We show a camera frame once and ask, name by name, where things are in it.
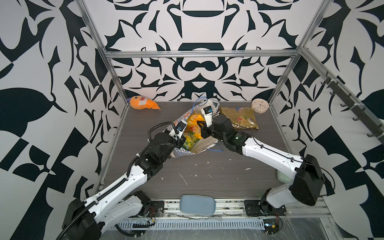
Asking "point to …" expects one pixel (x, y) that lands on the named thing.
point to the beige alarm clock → (259, 105)
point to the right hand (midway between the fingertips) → (199, 121)
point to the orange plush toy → (138, 102)
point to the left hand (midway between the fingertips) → (182, 123)
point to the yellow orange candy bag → (192, 126)
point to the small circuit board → (271, 226)
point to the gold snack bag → (241, 117)
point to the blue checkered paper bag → (201, 144)
